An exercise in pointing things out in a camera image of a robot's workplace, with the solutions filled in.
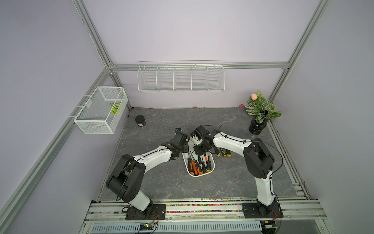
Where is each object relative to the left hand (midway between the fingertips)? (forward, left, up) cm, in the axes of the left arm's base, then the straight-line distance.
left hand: (184, 145), depth 91 cm
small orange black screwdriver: (-12, -14, -3) cm, 19 cm away
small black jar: (+27, +33, -3) cm, 42 cm away
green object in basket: (+14, +38, +22) cm, 46 cm away
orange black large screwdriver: (-14, -5, -3) cm, 15 cm away
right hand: (-2, -8, -4) cm, 9 cm away
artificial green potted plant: (+7, -46, +21) cm, 51 cm away
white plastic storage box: (-8, -15, -1) cm, 17 cm away
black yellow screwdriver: (-4, -21, -5) cm, 22 cm away
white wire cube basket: (+14, +46, +20) cm, 52 cm away
